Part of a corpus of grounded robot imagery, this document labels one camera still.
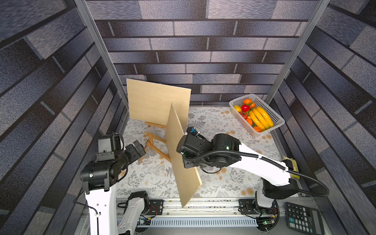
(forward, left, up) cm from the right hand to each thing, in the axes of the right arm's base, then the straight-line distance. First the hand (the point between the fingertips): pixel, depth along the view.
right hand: (182, 157), depth 60 cm
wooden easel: (+11, +19, -9) cm, 23 cm away
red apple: (+50, -43, -21) cm, 69 cm away
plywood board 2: (-8, -2, -5) cm, 10 cm away
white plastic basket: (+42, -65, -24) cm, 81 cm away
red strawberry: (+46, -42, -25) cm, 67 cm away
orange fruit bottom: (+40, -46, -25) cm, 66 cm away
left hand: (+4, +21, 0) cm, 22 cm away
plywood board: (+45, +25, -11) cm, 53 cm away
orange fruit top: (+58, -48, -22) cm, 79 cm away
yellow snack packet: (+8, -64, -27) cm, 70 cm away
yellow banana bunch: (+41, -52, -22) cm, 70 cm away
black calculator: (-17, -58, -30) cm, 68 cm away
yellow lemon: (+51, -38, -23) cm, 68 cm away
